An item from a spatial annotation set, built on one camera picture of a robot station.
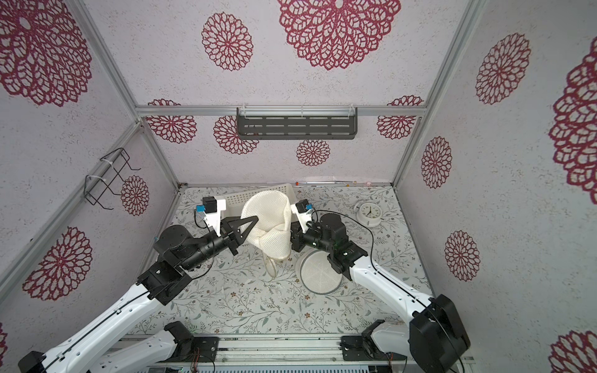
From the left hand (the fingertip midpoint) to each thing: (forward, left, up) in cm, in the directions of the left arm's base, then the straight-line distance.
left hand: (255, 219), depth 61 cm
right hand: (+6, -7, -14) cm, 17 cm away
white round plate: (-3, -4, -3) cm, 6 cm away
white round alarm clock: (+26, -43, -34) cm, 61 cm away
